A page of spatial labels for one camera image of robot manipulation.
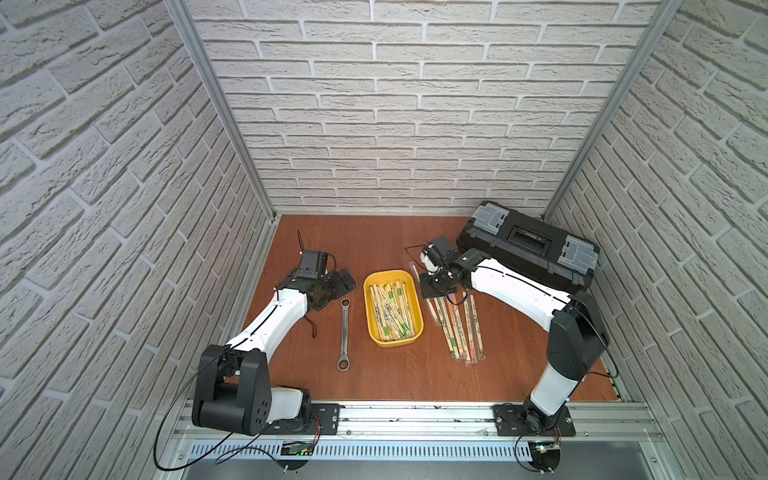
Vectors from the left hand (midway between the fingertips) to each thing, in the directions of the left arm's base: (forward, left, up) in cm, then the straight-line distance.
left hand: (346, 285), depth 88 cm
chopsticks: (-6, -35, -9) cm, 36 cm away
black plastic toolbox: (+9, -57, +9) cm, 58 cm away
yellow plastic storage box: (-3, -15, -8) cm, 17 cm away
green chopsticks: (-10, -32, -9) cm, 35 cm away
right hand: (-3, -17, -8) cm, 19 cm away
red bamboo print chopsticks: (-16, -40, -8) cm, 44 cm away
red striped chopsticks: (-11, -38, -9) cm, 41 cm away
